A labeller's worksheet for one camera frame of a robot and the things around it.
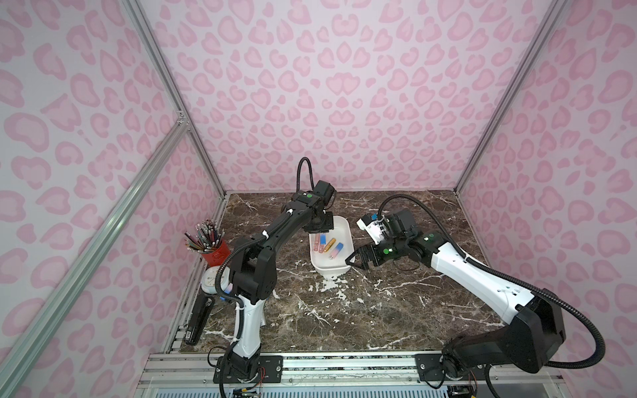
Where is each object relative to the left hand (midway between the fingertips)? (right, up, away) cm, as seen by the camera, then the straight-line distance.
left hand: (328, 227), depth 92 cm
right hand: (+9, -8, -16) cm, 20 cm away
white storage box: (0, -10, +6) cm, 12 cm away
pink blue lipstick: (-2, -6, -1) cm, 6 cm away
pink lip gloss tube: (-5, -7, +8) cm, 11 cm away
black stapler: (-42, -27, -9) cm, 51 cm away
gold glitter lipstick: (+1, -7, +8) cm, 11 cm away
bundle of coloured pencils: (-42, -3, -6) cm, 42 cm away
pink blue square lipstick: (+3, -10, +6) cm, 12 cm away
